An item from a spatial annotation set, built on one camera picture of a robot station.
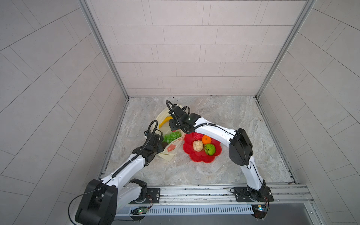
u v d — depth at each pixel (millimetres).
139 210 653
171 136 887
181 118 654
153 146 651
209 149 815
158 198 703
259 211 679
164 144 832
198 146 825
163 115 913
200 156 846
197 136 867
